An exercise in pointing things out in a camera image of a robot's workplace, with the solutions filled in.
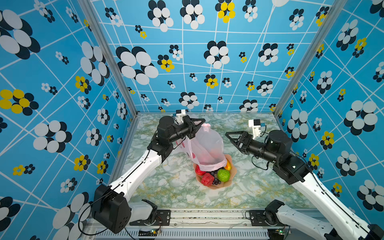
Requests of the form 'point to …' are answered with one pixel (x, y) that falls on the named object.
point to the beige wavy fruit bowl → (233, 172)
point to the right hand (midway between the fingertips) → (229, 137)
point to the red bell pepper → (207, 179)
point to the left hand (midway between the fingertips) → (206, 120)
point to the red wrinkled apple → (198, 171)
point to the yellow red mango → (228, 165)
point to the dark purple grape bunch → (215, 180)
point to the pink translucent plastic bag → (206, 148)
